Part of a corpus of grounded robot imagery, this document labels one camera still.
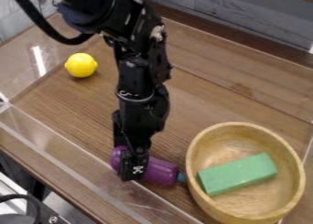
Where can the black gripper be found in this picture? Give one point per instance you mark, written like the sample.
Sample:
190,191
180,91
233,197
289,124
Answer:
138,119

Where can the purple toy eggplant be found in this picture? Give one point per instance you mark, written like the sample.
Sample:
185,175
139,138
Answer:
161,172

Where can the brown wooden bowl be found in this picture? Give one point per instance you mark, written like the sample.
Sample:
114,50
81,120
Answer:
263,203

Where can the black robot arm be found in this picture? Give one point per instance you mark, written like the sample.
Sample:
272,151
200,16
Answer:
133,30

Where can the green rectangular block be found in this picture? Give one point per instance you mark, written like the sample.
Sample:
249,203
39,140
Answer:
244,172

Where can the yellow toy lemon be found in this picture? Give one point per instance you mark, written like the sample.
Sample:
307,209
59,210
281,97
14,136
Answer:
81,65

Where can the clear acrylic front wall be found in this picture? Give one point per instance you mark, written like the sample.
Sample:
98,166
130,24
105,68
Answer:
79,175

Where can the black metal bracket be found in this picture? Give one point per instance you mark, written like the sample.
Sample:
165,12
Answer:
49,215

